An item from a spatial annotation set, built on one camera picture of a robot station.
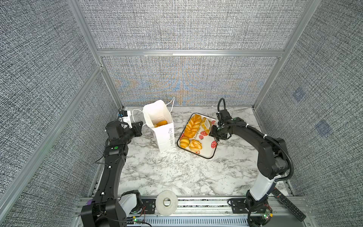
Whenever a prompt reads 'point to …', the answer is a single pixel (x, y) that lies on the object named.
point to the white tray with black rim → (209, 144)
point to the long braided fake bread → (193, 126)
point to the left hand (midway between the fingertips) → (142, 122)
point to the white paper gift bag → (158, 116)
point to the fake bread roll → (161, 123)
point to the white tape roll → (166, 211)
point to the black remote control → (292, 208)
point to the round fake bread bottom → (195, 145)
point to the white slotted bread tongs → (207, 123)
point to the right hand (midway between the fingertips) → (211, 134)
